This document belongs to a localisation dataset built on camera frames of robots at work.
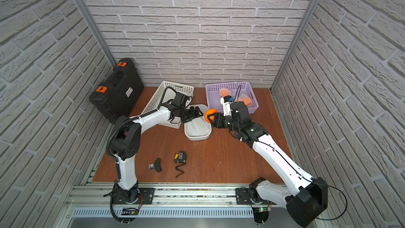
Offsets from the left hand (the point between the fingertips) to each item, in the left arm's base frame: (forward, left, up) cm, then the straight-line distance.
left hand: (202, 114), depth 92 cm
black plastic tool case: (+3, +49, +10) cm, 50 cm away
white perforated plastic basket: (-6, +18, +22) cm, 29 cm away
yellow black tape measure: (-23, +12, -8) cm, 27 cm away
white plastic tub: (-8, +7, -8) cm, 14 cm away
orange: (-11, -3, +17) cm, 20 cm away
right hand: (-11, -6, +14) cm, 19 cm away
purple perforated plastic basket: (+28, -10, -9) cm, 31 cm away
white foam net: (-5, +1, -4) cm, 7 cm away
